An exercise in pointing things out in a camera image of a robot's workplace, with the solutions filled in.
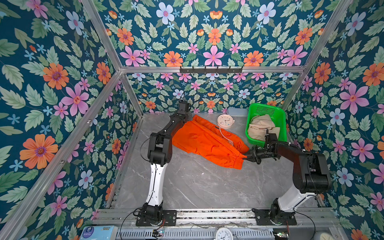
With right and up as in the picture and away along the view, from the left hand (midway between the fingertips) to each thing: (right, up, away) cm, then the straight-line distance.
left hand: (188, 109), depth 104 cm
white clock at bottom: (+19, -61, -37) cm, 74 cm away
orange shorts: (+10, -21, -3) cm, 24 cm away
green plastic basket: (+67, -3, +7) cm, 67 cm away
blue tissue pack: (-36, -59, -39) cm, 80 cm away
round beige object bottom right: (+66, -62, -38) cm, 98 cm away
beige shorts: (+45, -13, -12) cm, 48 cm away
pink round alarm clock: (+27, -8, +7) cm, 29 cm away
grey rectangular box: (+38, -1, +13) cm, 40 cm away
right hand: (+34, -28, -16) cm, 47 cm away
